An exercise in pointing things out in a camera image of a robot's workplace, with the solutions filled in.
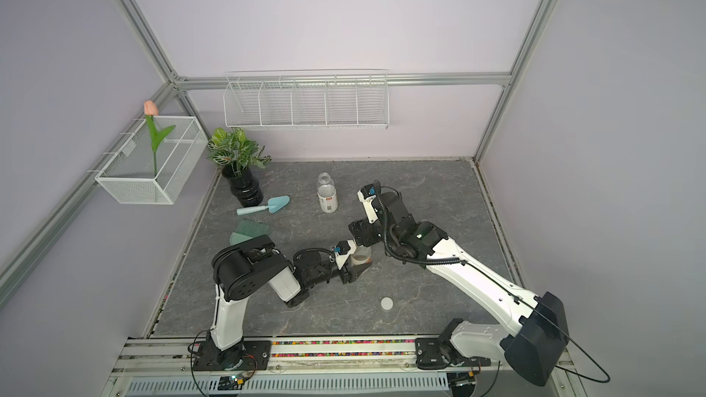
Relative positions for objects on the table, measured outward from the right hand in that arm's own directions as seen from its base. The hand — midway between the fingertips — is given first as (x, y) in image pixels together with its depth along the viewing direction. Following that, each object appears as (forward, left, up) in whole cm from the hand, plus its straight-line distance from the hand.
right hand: (360, 220), depth 76 cm
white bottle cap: (-16, -8, -21) cm, 28 cm away
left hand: (-4, -2, -15) cm, 16 cm away
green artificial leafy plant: (+29, +44, +2) cm, 52 cm away
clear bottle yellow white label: (+21, +13, -15) cm, 29 cm away
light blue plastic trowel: (+20, +34, -21) cm, 45 cm away
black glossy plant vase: (+22, +42, -12) cm, 49 cm away
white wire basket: (+10, +64, +10) cm, 65 cm away
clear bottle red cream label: (-5, -1, -13) cm, 14 cm away
